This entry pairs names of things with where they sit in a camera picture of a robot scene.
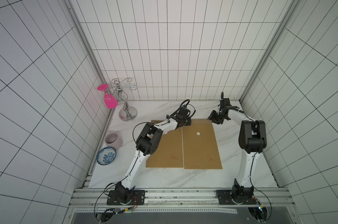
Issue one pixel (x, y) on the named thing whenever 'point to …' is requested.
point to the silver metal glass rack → (127, 113)
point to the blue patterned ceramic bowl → (106, 156)
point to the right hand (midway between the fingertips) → (212, 116)
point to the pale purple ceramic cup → (112, 139)
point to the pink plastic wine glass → (109, 101)
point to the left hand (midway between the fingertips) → (188, 122)
